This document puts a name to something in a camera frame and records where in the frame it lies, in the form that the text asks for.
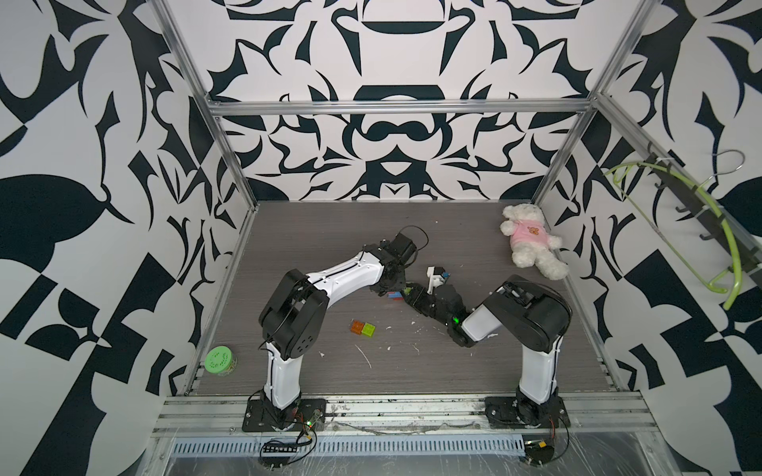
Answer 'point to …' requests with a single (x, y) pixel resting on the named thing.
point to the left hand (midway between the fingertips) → (393, 278)
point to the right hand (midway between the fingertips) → (398, 286)
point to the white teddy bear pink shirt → (531, 242)
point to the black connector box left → (277, 461)
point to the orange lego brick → (356, 327)
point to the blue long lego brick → (396, 295)
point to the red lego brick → (398, 298)
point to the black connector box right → (538, 452)
